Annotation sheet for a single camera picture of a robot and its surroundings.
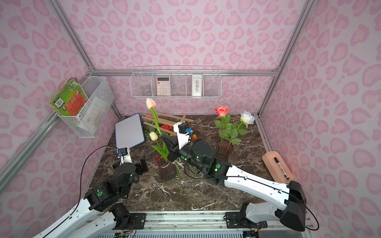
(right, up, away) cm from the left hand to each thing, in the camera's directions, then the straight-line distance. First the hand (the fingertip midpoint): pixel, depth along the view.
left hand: (137, 156), depth 74 cm
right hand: (+16, +10, -16) cm, 24 cm away
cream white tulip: (+13, +2, -1) cm, 13 cm away
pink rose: (+45, +13, +1) cm, 47 cm away
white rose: (+53, +18, -3) cm, 57 cm away
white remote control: (+30, +41, +19) cm, 54 cm away
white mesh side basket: (-25, +16, 0) cm, 30 cm away
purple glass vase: (+12, -11, +15) cm, 22 cm away
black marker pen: (+83, -13, +17) cm, 85 cm away
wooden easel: (+19, +20, +38) cm, 47 cm away
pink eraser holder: (+79, -12, +17) cm, 82 cm away
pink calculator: (+9, +40, +19) cm, 45 cm away
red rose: (+8, +14, +35) cm, 39 cm away
